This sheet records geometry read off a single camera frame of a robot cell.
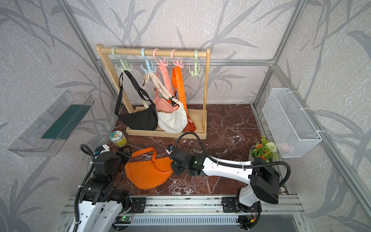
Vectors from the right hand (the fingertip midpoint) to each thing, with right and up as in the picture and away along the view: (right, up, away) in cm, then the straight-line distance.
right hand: (173, 163), depth 78 cm
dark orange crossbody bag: (+4, +39, +2) cm, 39 cm away
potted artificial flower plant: (+50, +8, -1) cm, 50 cm away
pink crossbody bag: (-12, +34, +24) cm, 43 cm away
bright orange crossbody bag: (-16, -7, +2) cm, 17 cm away
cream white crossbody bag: (-2, +22, +15) cm, 27 cm away
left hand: (-22, +8, -3) cm, 24 cm away
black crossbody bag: (-22, +23, +20) cm, 38 cm away
